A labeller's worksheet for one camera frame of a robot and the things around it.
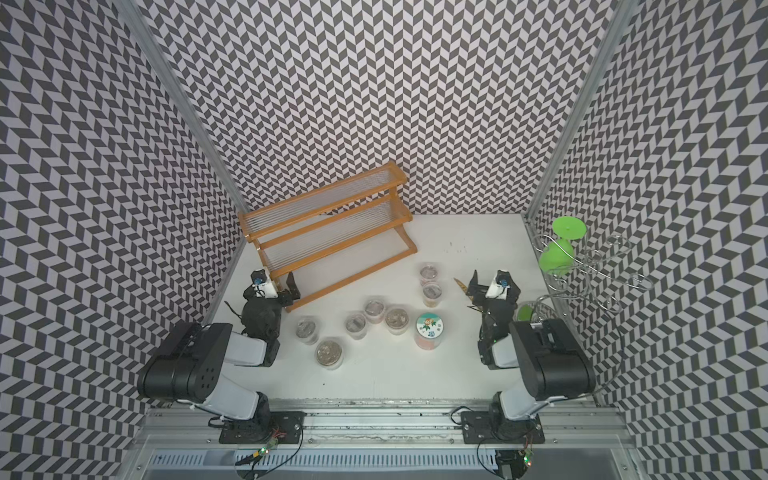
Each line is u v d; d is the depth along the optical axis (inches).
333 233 35.8
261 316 26.8
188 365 17.7
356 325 33.7
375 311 34.2
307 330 32.7
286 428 28.5
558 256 30.1
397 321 33.5
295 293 33.3
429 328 32.3
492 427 26.2
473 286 33.3
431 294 36.2
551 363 17.7
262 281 29.5
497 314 26.7
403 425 29.2
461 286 40.0
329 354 31.5
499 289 29.6
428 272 37.9
